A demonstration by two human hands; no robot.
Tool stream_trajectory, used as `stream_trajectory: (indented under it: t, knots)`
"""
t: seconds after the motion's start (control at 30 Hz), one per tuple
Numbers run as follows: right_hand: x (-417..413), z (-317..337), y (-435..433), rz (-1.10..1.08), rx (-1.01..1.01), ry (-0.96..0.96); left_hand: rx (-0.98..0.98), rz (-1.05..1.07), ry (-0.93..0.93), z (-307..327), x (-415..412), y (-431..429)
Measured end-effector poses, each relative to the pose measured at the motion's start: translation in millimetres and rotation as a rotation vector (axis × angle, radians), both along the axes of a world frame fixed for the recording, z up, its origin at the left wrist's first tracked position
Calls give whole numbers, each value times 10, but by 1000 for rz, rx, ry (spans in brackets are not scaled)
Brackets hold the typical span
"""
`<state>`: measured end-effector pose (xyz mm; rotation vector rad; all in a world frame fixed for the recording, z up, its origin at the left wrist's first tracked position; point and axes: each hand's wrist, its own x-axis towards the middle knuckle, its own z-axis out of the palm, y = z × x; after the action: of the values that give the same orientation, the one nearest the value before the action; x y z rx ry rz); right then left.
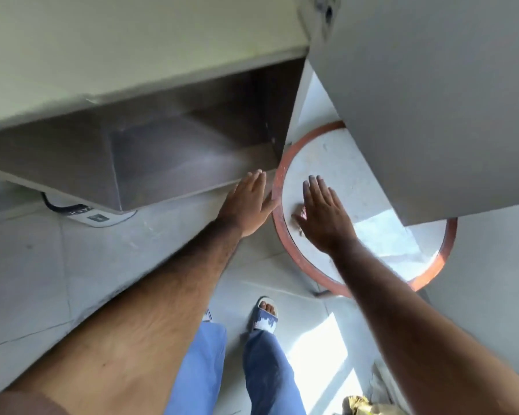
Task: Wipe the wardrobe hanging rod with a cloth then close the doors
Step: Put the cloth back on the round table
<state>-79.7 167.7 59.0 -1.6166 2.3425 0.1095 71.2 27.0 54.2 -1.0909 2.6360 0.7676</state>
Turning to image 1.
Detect person's left forearm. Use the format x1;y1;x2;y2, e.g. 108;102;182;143
0;218;245;415

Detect person's right hand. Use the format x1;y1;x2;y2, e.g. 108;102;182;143
292;175;358;256

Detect round white table orange rim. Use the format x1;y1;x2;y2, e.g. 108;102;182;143
272;121;458;299

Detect blue trousers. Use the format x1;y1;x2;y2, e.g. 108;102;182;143
164;322;308;415

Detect yellow crumpled bag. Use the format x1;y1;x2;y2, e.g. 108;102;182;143
342;395;398;415

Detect grey cabinet door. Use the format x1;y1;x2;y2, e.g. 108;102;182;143
298;0;519;227

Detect person's right forearm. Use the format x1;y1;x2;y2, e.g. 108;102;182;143
324;237;519;415

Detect white device with dark label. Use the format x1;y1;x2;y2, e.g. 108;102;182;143
63;203;138;228

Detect white cabinet with brown inside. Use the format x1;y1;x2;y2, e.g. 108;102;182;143
0;0;310;214

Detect blue white right sandal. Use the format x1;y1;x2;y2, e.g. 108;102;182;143
247;297;279;333

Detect person's left hand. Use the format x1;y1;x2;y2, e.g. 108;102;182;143
216;169;281;238

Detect black cable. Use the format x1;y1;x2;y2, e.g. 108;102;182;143
41;192;91;212

